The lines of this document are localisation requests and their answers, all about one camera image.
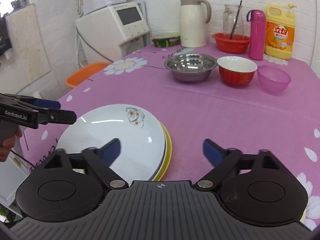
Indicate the black stirring stick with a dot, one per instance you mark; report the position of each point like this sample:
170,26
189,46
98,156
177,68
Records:
236,20

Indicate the green patterned paper bowl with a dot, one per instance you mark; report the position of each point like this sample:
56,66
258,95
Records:
166,40

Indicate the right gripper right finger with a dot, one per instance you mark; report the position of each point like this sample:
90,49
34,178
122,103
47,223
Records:
224,161

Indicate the white floral ceramic plate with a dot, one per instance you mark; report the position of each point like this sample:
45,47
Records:
139,132

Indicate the glass pitcher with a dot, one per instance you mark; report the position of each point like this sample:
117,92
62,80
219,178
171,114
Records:
229,16

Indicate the large white rimmed plate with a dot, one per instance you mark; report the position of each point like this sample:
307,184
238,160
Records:
163,154

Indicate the purple plastic bowl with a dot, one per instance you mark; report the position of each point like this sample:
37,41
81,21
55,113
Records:
273,79

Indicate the cream thermos jug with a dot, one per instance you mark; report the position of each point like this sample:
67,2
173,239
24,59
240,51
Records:
194,17

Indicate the person's left hand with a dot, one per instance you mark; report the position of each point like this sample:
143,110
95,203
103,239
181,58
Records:
8,144

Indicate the red white ceramic bowl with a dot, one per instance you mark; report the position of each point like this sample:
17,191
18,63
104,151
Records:
236,71

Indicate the stainless steel bowl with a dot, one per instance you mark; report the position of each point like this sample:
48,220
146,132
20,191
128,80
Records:
191,67

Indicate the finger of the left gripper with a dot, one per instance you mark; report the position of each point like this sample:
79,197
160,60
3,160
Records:
46,104
58,116

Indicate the white water dispenser machine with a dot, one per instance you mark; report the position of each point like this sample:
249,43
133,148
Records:
110,33

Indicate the pink thermos bottle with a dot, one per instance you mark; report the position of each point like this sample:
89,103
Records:
257,20

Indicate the yellow dish soap bottle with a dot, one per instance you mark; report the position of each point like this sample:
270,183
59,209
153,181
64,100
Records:
280,31

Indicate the yellow plastic plate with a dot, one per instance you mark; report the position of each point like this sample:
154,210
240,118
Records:
167,156

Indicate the red plastic basket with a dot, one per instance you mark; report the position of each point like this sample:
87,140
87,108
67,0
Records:
237,45

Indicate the orange plastic basin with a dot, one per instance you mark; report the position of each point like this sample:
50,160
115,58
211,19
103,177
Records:
84,73

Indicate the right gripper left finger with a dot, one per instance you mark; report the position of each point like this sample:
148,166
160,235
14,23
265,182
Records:
99,161

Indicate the pink floral tablecloth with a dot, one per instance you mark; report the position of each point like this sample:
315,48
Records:
246,118

